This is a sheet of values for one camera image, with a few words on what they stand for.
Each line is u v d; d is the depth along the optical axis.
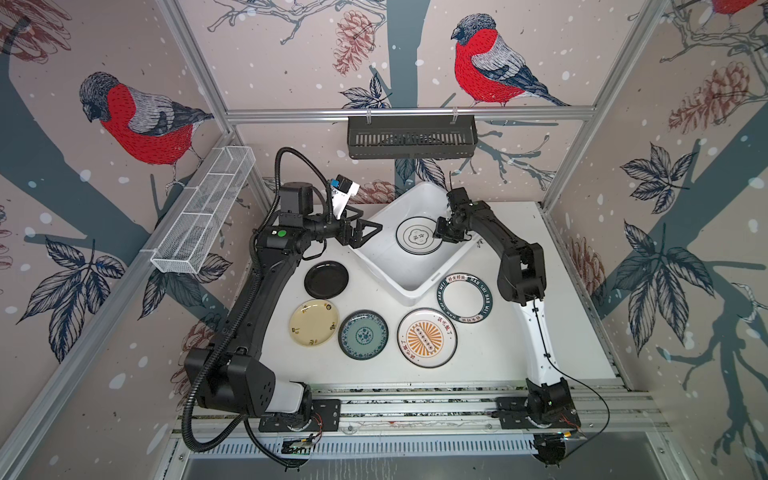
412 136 1.03
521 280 0.65
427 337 0.86
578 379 0.66
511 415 0.73
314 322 0.91
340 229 0.64
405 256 1.06
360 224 0.63
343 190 0.63
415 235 1.10
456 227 0.93
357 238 0.64
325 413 0.73
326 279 0.98
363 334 0.88
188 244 0.71
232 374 0.39
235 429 0.44
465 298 0.95
